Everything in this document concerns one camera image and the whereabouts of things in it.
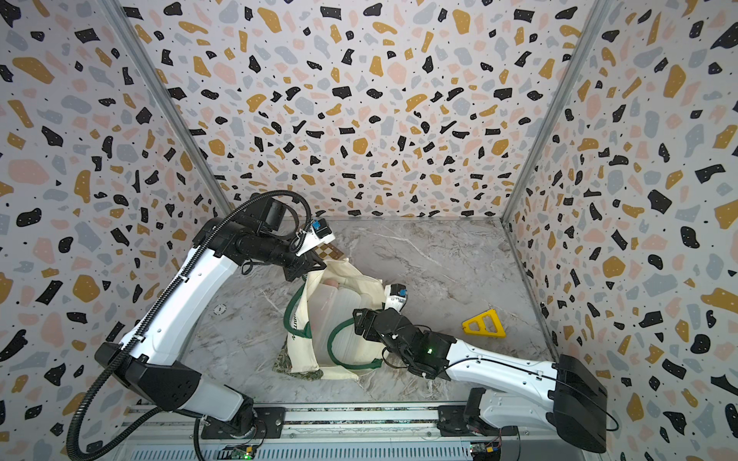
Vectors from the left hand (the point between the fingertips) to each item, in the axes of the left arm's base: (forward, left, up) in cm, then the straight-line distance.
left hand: (325, 262), depth 70 cm
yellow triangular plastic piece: (-6, -51, -30) cm, 59 cm away
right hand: (-8, -9, -13) cm, 18 cm away
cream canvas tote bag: (-18, +7, -13) cm, 24 cm away
